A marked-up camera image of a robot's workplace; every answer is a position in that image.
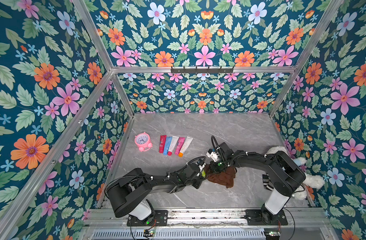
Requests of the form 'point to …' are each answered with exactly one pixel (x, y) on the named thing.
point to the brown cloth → (225, 178)
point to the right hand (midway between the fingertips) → (209, 168)
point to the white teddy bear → (312, 180)
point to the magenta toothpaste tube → (162, 139)
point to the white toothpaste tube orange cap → (188, 141)
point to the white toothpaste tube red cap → (173, 142)
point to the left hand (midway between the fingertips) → (204, 178)
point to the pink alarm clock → (143, 140)
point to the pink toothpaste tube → (180, 143)
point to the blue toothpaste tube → (168, 141)
